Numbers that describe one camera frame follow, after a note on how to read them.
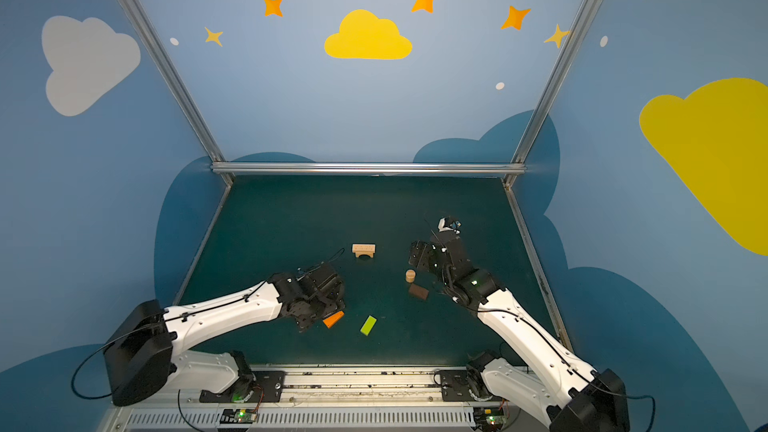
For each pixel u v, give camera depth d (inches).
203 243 42.3
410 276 36.6
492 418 28.1
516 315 19.2
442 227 28.3
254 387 28.8
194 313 18.2
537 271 39.4
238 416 27.7
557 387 16.0
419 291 34.9
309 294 24.5
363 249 37.7
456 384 29.5
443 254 22.6
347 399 29.0
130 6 29.4
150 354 15.7
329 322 33.0
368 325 33.1
